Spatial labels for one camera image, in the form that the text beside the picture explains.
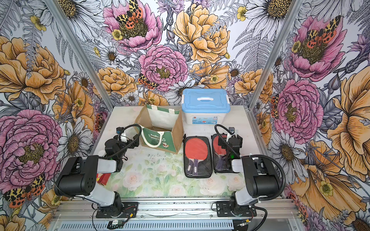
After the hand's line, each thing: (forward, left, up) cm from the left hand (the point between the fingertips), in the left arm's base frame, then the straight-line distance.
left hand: (132, 136), depth 94 cm
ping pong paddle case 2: (-15, -56, -8) cm, 59 cm away
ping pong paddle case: (-11, -41, -9) cm, 44 cm away
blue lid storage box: (+17, -47, +10) cm, 51 cm away
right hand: (-1, -62, -1) cm, 62 cm away
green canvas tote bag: (+11, -17, -6) cm, 20 cm away
